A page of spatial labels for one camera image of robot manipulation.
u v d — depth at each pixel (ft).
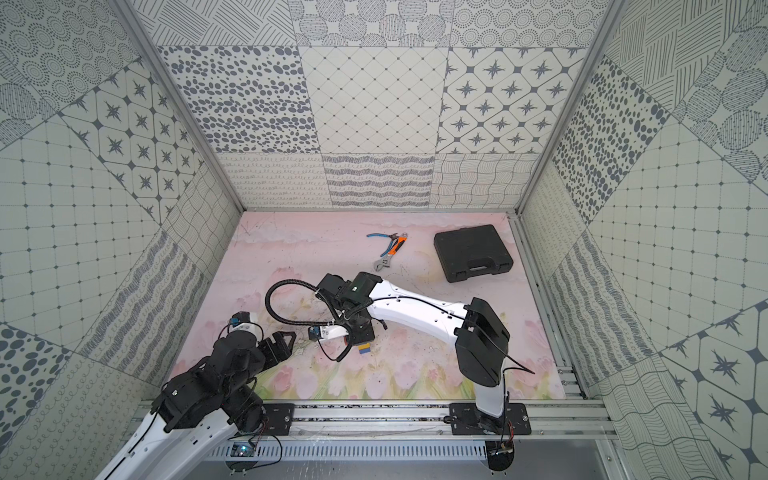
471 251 3.40
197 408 1.63
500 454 2.34
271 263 3.47
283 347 2.22
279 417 2.42
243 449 2.35
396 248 3.56
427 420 2.50
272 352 2.17
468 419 2.41
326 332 2.21
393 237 3.73
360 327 2.13
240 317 2.21
